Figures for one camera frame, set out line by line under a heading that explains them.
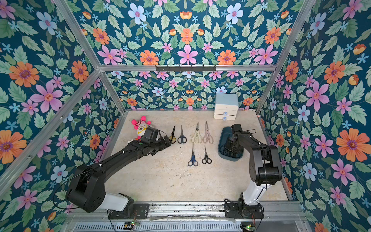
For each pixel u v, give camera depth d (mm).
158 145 772
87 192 423
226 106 1049
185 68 927
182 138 1020
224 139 1016
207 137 1045
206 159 930
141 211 736
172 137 1014
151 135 688
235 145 779
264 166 484
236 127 786
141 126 1009
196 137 1035
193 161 915
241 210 667
